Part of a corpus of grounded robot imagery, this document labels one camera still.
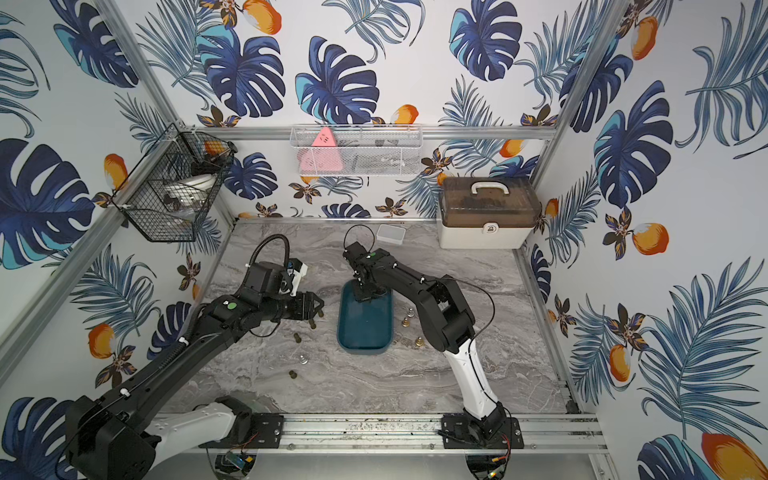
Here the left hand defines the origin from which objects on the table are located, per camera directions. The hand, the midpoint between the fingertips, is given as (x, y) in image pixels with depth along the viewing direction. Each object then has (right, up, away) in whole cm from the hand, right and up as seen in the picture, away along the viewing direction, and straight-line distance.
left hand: (315, 298), depth 78 cm
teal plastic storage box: (+12, -12, +16) cm, 24 cm away
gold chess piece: (+24, -10, +14) cm, 30 cm away
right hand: (+12, -2, +20) cm, 23 cm away
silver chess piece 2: (+26, -7, +16) cm, 32 cm away
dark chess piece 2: (-8, -14, +12) cm, 20 cm away
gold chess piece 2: (+28, -15, +11) cm, 34 cm away
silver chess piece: (-5, -19, +7) cm, 21 cm away
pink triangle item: (-1, +41, +13) cm, 43 cm away
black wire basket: (-39, +28, +2) cm, 48 cm away
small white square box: (+20, +20, +39) cm, 48 cm away
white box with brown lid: (+55, +26, +29) cm, 68 cm away
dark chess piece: (-4, -11, +14) cm, 18 cm away
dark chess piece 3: (-7, -22, +4) cm, 23 cm away
